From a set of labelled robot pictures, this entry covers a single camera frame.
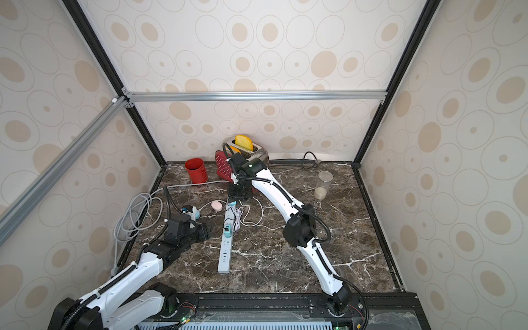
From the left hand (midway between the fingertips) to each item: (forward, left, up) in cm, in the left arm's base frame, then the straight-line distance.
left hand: (212, 224), depth 85 cm
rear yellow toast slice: (+41, -10, +10) cm, 44 cm away
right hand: (+10, -10, +5) cm, 15 cm away
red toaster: (+32, -1, +7) cm, 33 cm away
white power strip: (-7, -6, -7) cm, 11 cm away
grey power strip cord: (+12, +42, -13) cm, 45 cm away
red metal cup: (+31, +14, -2) cm, 34 cm away
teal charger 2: (-2, -7, -3) cm, 8 cm away
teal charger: (+7, -8, +6) cm, 12 cm away
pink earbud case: (+15, +2, -9) cm, 17 cm away
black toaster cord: (+49, -41, -11) cm, 65 cm away
